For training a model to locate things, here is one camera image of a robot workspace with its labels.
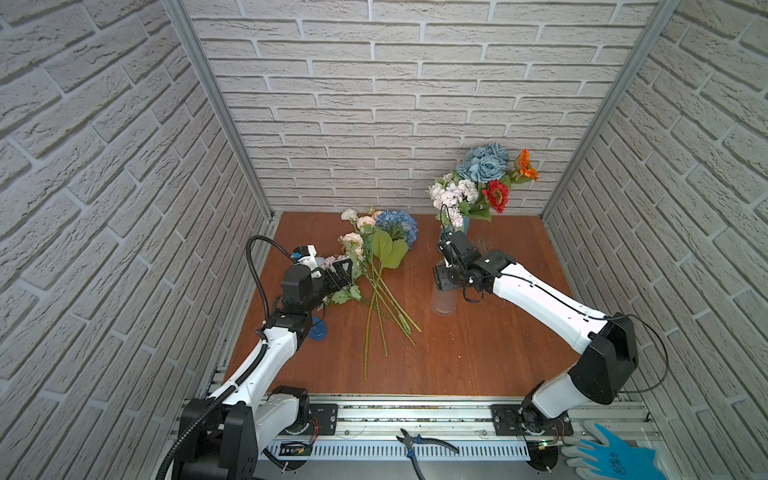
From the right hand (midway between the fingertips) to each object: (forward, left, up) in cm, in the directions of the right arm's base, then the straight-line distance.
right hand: (447, 272), depth 83 cm
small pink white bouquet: (+3, +30, -13) cm, 33 cm away
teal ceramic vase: (+18, -10, 0) cm, 20 cm away
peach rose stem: (+20, +27, -9) cm, 35 cm away
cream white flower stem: (+40, +29, -15) cm, 52 cm away
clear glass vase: (-3, 0, -12) cm, 13 cm away
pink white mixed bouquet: (+18, -3, +14) cm, 23 cm away
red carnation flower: (+14, -15, +15) cm, 26 cm away
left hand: (+4, +30, +2) cm, 30 cm away
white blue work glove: (-45, -32, -16) cm, 58 cm away
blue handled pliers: (-38, +15, -15) cm, 43 cm away
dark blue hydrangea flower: (+28, +11, -9) cm, 32 cm away
